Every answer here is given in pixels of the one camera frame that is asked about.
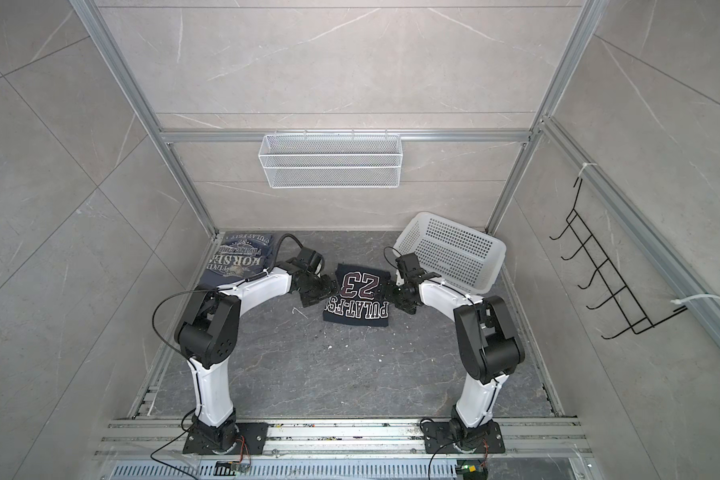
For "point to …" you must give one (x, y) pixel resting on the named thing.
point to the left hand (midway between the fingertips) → (334, 288)
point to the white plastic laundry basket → (465, 257)
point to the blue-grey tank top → (239, 256)
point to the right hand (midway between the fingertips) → (385, 296)
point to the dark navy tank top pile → (360, 296)
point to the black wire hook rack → (637, 321)
